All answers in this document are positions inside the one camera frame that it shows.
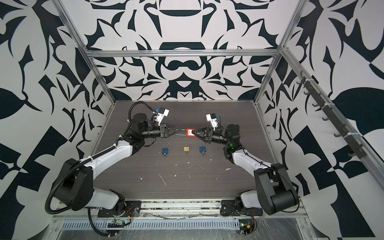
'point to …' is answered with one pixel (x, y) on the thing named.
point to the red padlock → (189, 132)
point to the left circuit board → (116, 223)
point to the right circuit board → (246, 226)
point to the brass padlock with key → (186, 149)
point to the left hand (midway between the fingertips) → (182, 127)
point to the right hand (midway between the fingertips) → (193, 135)
